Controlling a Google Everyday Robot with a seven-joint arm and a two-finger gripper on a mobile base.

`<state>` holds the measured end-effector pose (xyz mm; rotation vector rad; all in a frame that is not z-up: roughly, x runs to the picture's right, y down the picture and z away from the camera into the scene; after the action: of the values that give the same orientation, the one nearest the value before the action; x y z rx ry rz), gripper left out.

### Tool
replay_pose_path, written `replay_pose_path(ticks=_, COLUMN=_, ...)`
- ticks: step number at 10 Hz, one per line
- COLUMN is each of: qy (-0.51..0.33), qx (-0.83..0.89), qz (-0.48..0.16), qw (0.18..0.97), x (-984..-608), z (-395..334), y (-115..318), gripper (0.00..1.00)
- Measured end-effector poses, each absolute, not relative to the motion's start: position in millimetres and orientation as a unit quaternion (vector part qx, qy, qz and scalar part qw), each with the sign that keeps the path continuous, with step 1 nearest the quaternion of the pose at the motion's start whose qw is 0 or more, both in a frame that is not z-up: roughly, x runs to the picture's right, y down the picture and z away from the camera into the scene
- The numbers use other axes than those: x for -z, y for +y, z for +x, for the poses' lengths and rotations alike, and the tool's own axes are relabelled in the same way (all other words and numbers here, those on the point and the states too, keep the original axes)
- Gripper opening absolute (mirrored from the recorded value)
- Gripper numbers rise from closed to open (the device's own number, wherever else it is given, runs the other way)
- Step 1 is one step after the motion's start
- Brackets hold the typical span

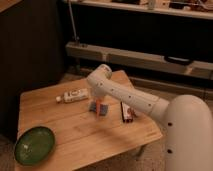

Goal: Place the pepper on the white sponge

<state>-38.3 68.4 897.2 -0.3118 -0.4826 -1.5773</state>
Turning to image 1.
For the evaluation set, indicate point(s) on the white plastic bottle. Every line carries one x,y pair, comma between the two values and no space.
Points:
73,96

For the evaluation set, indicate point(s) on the metal pole stand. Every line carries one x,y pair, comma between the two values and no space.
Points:
76,38

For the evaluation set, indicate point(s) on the black handle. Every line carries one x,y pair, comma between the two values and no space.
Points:
179,61

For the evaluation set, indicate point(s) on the long grey shelf rail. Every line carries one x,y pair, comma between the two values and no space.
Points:
138,60

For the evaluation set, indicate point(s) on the wooden table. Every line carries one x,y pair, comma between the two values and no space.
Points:
81,137

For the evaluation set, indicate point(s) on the upper white shelf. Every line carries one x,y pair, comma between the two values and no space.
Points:
140,8

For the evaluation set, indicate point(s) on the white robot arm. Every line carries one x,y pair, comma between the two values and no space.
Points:
187,119

